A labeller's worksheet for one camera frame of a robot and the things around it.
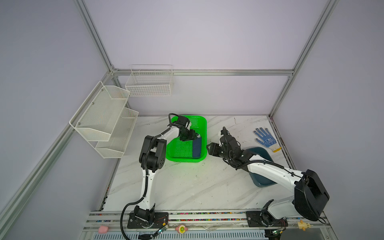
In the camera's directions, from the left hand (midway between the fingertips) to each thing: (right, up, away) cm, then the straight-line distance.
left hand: (193, 138), depth 103 cm
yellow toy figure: (+52, -39, -35) cm, 74 cm away
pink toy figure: (-43, -42, -33) cm, 68 cm away
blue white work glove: (+54, -2, +1) cm, 54 cm away
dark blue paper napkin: (+2, -6, -4) cm, 8 cm away
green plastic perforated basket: (-10, -8, -4) cm, 14 cm away
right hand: (+9, -4, -20) cm, 22 cm away
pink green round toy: (-5, -40, -36) cm, 54 cm away
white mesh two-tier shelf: (-53, +12, -14) cm, 56 cm away
